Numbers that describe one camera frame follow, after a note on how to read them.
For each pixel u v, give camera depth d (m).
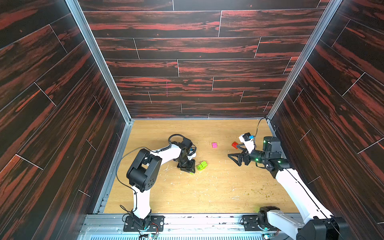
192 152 0.84
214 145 1.04
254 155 0.67
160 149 0.58
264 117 1.24
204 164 0.92
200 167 0.91
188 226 0.74
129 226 0.73
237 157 0.68
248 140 0.66
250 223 0.73
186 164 0.81
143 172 0.51
